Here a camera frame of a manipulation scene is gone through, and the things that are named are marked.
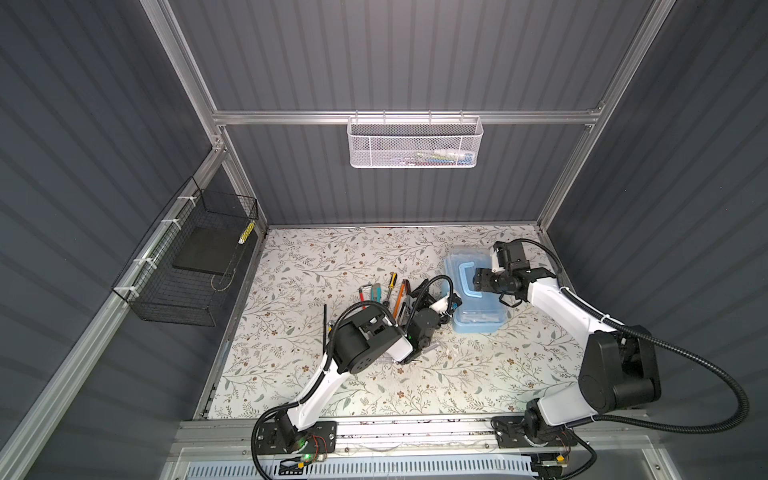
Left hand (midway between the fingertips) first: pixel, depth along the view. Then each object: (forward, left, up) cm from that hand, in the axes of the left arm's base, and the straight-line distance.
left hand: (434, 288), depth 95 cm
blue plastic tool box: (-10, -11, +1) cm, 15 cm away
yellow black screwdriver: (+7, +13, -4) cm, 15 cm away
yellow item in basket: (+9, +53, +21) cm, 58 cm away
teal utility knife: (+4, +19, -6) cm, 20 cm away
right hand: (-2, -16, +5) cm, 17 cm away
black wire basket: (-6, +65, +21) cm, 69 cm away
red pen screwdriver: (+3, +24, -6) cm, 25 cm away
